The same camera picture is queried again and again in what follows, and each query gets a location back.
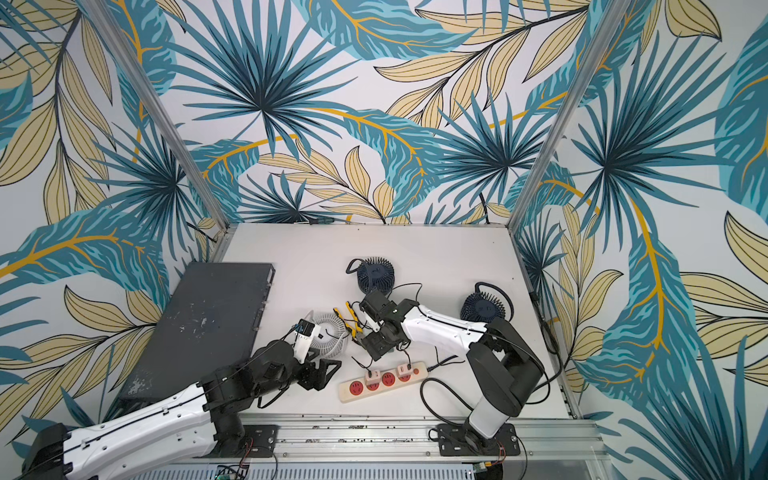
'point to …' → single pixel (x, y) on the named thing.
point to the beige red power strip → (359, 389)
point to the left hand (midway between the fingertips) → (327, 362)
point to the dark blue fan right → (482, 307)
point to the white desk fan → (332, 337)
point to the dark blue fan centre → (376, 273)
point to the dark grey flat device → (212, 319)
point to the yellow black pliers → (353, 327)
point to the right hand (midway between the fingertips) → (370, 352)
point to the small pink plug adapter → (405, 370)
